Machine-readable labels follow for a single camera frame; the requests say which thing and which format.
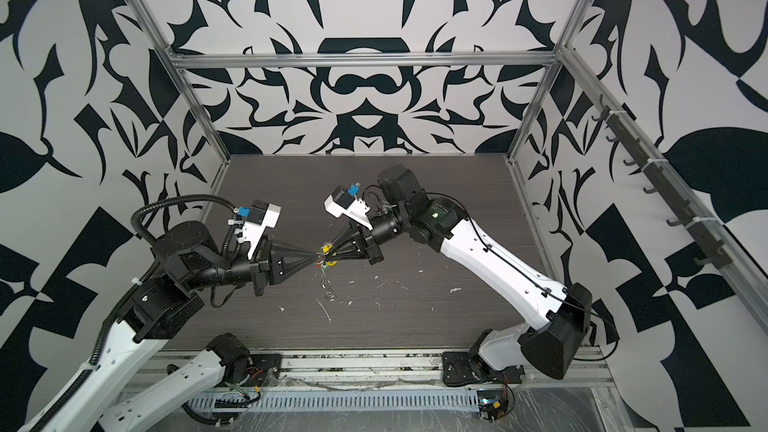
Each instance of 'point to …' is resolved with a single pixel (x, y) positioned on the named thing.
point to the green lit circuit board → (492, 404)
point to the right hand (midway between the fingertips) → (331, 255)
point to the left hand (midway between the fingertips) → (316, 255)
